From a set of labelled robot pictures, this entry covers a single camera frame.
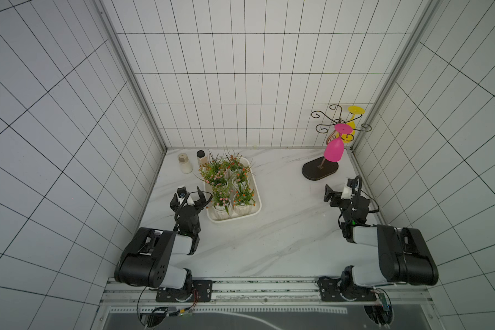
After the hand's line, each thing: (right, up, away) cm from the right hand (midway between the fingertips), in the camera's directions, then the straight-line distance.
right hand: (341, 184), depth 90 cm
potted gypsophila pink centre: (-57, +5, -2) cm, 58 cm away
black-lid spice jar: (-67, +13, +14) cm, 69 cm away
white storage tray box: (-57, -15, 0) cm, 59 cm away
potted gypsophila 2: (-44, -7, -3) cm, 44 cm away
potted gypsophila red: (-57, +9, +10) cm, 59 cm away
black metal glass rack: (-2, +7, +19) cm, 21 cm away
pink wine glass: (-3, +16, 0) cm, 17 cm away
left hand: (-69, -3, -1) cm, 69 cm away
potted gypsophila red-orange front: (-49, +9, +7) cm, 50 cm away
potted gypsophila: (-53, -5, -10) cm, 54 cm away
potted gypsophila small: (-45, +4, 0) cm, 45 cm away
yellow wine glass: (+6, +33, 0) cm, 34 cm away
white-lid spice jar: (-75, +8, +16) cm, 77 cm away
